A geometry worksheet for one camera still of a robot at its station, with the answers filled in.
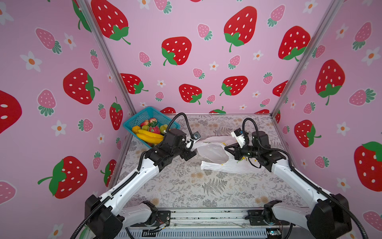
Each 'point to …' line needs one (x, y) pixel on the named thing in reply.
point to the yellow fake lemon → (136, 128)
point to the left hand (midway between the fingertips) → (189, 139)
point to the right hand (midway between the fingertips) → (225, 147)
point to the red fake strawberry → (152, 122)
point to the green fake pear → (163, 128)
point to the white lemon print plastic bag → (211, 152)
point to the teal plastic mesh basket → (145, 115)
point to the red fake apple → (146, 122)
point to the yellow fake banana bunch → (148, 136)
